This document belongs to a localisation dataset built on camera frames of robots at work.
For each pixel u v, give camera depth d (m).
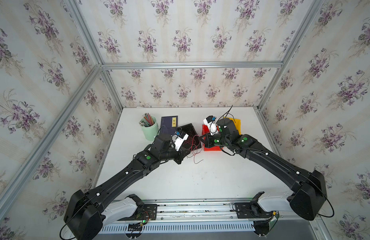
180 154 0.65
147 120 0.95
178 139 0.66
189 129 1.04
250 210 0.66
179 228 0.76
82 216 0.38
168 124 1.09
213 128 0.69
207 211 0.75
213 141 0.66
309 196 0.38
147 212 0.72
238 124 1.02
